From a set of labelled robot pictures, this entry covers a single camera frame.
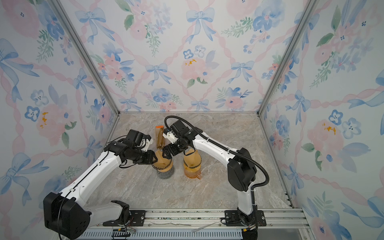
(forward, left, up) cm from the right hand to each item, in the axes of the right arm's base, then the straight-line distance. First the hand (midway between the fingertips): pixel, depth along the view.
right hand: (169, 150), depth 83 cm
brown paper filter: (-6, +4, -3) cm, 7 cm away
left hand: (-5, +7, +1) cm, 9 cm away
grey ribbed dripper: (-11, 0, +1) cm, 11 cm away
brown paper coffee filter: (-4, -13, -1) cm, 13 cm away
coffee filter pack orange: (+14, +10, -8) cm, 19 cm away
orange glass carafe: (-10, -13, -6) cm, 17 cm away
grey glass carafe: (-10, +2, -9) cm, 14 cm away
